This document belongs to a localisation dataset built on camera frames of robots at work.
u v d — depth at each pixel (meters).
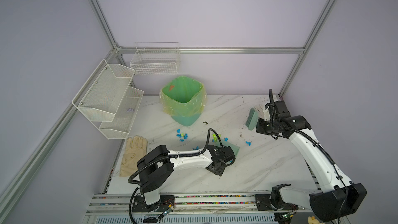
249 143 0.94
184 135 0.98
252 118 0.86
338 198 0.37
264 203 0.73
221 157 0.59
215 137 0.77
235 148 0.92
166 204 0.73
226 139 0.97
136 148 0.93
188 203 0.75
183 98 1.05
